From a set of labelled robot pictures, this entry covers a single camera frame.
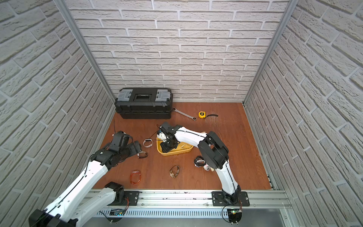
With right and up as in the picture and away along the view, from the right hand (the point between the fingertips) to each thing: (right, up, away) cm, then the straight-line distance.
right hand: (167, 148), depth 91 cm
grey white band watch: (-13, +1, +2) cm, 13 cm away
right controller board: (+37, -30, -20) cm, 52 cm away
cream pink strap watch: (+25, -10, -8) cm, 28 cm away
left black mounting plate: (-17, -23, -18) cm, 34 cm away
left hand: (-17, +4, -10) cm, 20 cm away
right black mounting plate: (+30, -23, -17) cm, 41 cm away
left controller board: (-24, -28, -20) cm, 42 cm away
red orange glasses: (-16, -12, -9) cm, 22 cm away
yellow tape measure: (+25, +23, +19) cm, 39 cm away
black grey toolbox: (-17, +31, +7) cm, 36 cm away
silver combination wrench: (+19, +20, +18) cm, 33 cm away
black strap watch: (+21, -7, -6) cm, 22 cm away
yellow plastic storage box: (+10, +1, -1) cm, 10 cm away
